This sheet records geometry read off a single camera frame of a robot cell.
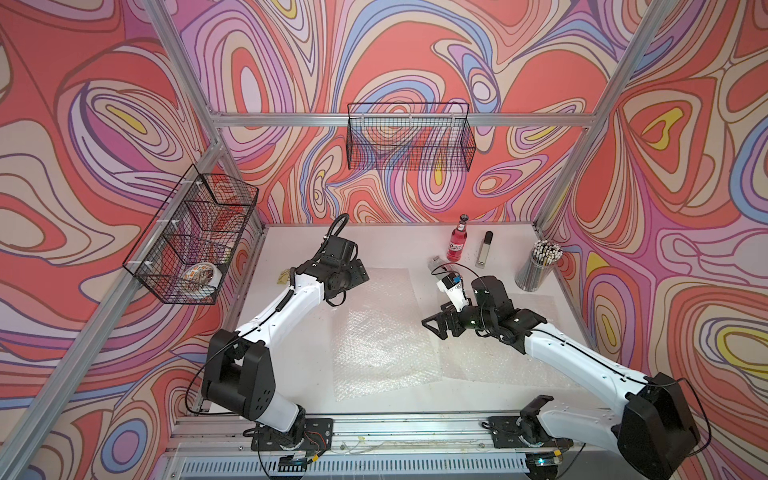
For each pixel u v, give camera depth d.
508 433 0.72
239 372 0.43
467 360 0.86
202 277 0.72
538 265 0.90
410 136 0.96
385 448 0.73
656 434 0.39
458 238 1.00
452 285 0.71
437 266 1.03
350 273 0.77
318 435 0.73
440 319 0.69
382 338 0.87
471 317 0.69
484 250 1.08
